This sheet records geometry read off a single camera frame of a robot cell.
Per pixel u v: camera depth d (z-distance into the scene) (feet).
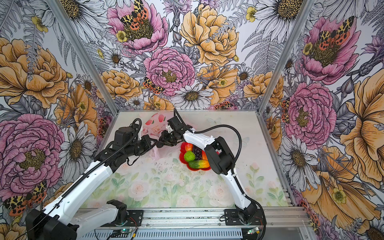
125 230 2.34
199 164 2.83
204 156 3.01
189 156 2.93
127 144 1.77
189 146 3.10
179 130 2.56
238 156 1.84
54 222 1.24
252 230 2.35
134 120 2.21
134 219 2.41
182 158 3.01
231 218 2.40
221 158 1.92
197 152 3.07
